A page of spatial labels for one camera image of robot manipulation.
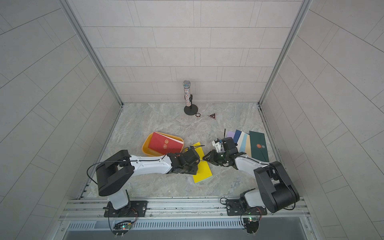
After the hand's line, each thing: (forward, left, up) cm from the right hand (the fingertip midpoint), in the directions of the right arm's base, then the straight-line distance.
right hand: (205, 159), depth 84 cm
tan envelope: (+9, -28, -4) cm, 30 cm away
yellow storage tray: (+8, +33, -2) cm, 34 cm away
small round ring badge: (+35, +2, -2) cm, 35 cm away
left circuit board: (-29, +40, -1) cm, 49 cm away
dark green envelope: (+8, -35, -4) cm, 36 cm away
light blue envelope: (+10, -25, -3) cm, 27 cm away
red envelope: (+10, +24, +2) cm, 26 cm away
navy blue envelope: (+16, -22, -4) cm, 28 cm away
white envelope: (+11, -23, -2) cm, 26 cm away
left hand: (-4, +4, -5) cm, 8 cm away
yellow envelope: (-6, +1, -1) cm, 6 cm away
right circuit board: (-31, -19, -5) cm, 37 cm away
